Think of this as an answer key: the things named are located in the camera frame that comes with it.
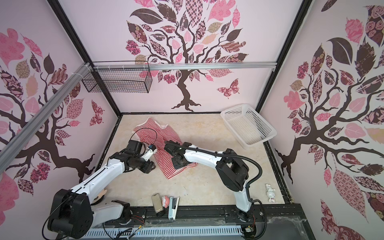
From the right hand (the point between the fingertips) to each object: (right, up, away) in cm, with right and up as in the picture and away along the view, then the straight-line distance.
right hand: (179, 162), depth 88 cm
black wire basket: (-54, +60, +34) cm, 87 cm away
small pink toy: (-5, -17, -14) cm, 22 cm away
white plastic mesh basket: (+50, +21, +22) cm, 59 cm away
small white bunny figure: (+51, -15, -9) cm, 54 cm away
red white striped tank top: (-23, +17, +19) cm, 34 cm away
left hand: (-17, -2, -3) cm, 17 cm away
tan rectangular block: (-10, -18, -13) cm, 24 cm away
